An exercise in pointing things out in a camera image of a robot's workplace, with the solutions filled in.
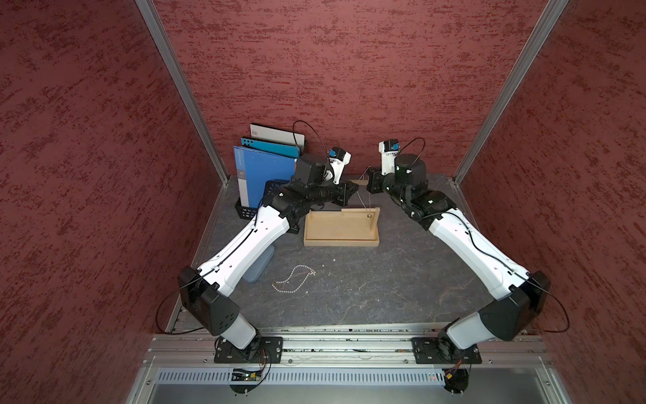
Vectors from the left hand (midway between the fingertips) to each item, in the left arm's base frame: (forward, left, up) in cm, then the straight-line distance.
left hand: (355, 192), depth 70 cm
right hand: (+8, -4, 0) cm, 9 cm away
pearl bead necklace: (-11, +22, -34) cm, 42 cm away
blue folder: (+19, +35, -9) cm, 41 cm away
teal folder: (+27, +26, -7) cm, 38 cm away
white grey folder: (+35, +29, -6) cm, 46 cm away
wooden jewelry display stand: (+10, +1, -33) cm, 35 cm away
